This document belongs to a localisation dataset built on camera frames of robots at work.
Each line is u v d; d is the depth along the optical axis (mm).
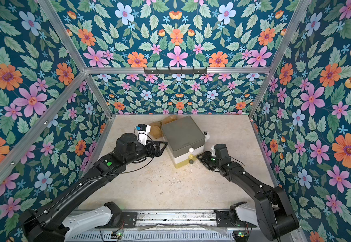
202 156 793
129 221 736
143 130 623
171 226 722
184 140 804
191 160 904
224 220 734
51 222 388
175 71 932
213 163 734
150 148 615
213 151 706
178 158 810
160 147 629
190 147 793
